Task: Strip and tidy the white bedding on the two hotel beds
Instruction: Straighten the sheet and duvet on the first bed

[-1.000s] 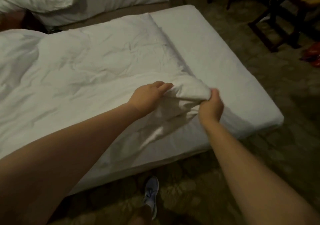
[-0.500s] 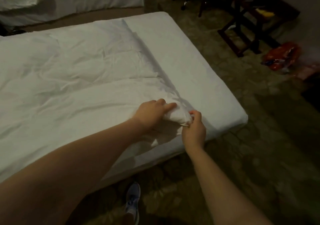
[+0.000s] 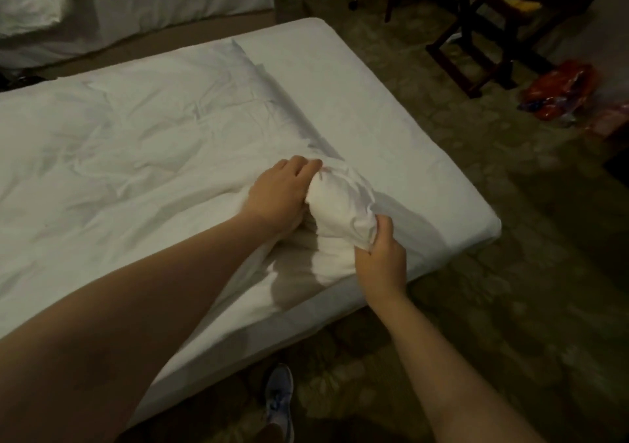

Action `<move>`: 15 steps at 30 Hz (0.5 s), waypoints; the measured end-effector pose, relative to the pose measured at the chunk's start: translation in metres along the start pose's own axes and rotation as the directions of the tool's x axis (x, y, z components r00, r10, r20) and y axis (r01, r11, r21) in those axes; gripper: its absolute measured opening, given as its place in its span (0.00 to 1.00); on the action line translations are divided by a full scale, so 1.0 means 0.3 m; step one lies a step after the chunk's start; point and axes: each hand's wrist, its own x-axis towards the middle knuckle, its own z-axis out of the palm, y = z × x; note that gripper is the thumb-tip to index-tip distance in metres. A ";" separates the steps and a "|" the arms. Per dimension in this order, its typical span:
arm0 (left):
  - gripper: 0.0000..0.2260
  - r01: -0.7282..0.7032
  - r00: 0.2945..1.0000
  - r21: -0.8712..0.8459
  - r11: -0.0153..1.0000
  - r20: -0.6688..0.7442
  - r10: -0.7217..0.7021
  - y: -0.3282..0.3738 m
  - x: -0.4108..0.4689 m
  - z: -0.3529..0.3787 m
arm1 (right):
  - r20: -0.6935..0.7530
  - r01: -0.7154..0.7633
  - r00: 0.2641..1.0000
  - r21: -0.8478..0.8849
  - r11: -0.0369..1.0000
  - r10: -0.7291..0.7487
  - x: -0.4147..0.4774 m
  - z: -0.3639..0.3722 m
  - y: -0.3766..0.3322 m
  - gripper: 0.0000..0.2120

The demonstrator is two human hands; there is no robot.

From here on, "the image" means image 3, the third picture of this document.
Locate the person's white shoe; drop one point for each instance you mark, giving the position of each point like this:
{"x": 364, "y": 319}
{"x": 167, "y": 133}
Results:
{"x": 279, "y": 394}

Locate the small yellow packet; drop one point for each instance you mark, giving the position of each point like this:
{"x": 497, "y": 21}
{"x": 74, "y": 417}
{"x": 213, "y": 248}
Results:
{"x": 523, "y": 5}

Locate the person's left forearm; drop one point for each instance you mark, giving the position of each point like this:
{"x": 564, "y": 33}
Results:
{"x": 118, "y": 330}

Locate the person's left hand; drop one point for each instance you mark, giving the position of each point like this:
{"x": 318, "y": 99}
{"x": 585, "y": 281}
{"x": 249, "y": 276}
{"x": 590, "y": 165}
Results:
{"x": 280, "y": 197}

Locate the red plastic bag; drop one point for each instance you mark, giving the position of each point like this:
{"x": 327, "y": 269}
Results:
{"x": 562, "y": 89}

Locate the person's right forearm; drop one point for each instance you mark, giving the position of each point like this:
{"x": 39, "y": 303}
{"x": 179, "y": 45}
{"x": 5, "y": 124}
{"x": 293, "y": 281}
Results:
{"x": 452, "y": 389}

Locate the dark wooden luggage rack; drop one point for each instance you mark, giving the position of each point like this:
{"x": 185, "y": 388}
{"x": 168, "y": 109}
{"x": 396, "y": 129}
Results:
{"x": 491, "y": 50}

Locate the person's right hand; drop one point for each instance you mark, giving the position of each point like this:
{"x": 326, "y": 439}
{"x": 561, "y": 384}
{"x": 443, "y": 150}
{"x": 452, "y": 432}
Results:
{"x": 381, "y": 261}

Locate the pink plastic bag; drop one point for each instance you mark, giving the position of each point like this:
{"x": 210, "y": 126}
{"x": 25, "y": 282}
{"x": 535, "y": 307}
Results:
{"x": 611, "y": 120}

